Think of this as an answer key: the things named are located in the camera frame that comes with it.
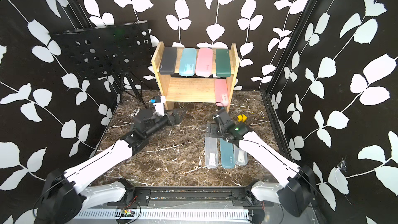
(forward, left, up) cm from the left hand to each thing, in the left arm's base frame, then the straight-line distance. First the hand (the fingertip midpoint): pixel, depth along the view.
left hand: (182, 108), depth 72 cm
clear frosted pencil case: (-14, -31, -29) cm, 45 cm away
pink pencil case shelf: (+17, -22, -8) cm, 29 cm away
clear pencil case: (-11, -15, -29) cm, 34 cm away
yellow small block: (+11, -38, -27) cm, 48 cm away
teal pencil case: (-12, -24, -29) cm, 40 cm away
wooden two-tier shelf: (+22, +1, -9) cm, 24 cm away
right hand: (-4, -15, -12) cm, 19 cm away
